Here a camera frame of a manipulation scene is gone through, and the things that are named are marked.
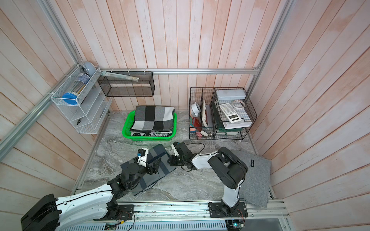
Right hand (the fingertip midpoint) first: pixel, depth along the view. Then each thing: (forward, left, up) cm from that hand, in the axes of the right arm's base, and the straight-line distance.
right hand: (169, 161), depth 91 cm
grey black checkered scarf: (+30, +14, +8) cm, 34 cm away
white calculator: (+24, -39, +20) cm, 50 cm away
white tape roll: (+39, -18, +9) cm, 44 cm away
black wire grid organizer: (+26, -34, +18) cm, 46 cm away
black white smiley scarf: (+19, +7, +4) cm, 20 cm away
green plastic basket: (+18, +31, +8) cm, 37 cm away
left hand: (-3, +7, +11) cm, 14 cm away
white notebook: (+17, -38, +17) cm, 45 cm away
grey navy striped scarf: (-4, +1, +1) cm, 4 cm away
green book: (+29, -34, +6) cm, 45 cm away
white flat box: (+43, -37, +20) cm, 60 cm away
